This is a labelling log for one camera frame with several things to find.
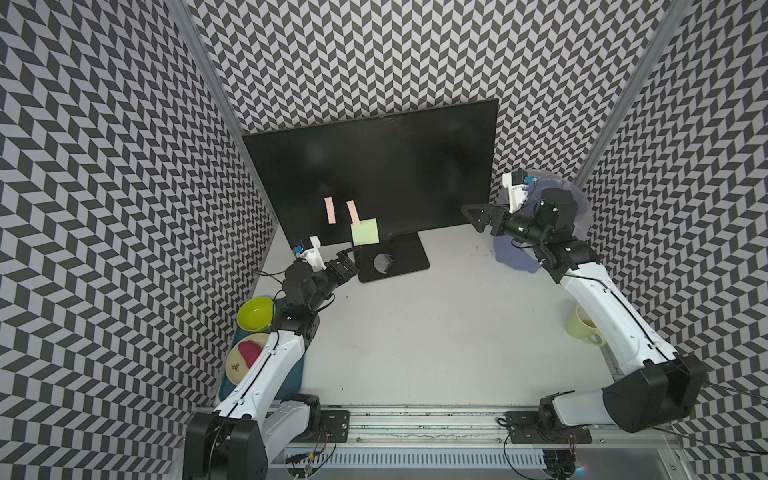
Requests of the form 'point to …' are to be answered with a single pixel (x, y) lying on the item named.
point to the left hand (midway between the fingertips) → (355, 255)
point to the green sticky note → (365, 233)
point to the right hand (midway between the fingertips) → (473, 212)
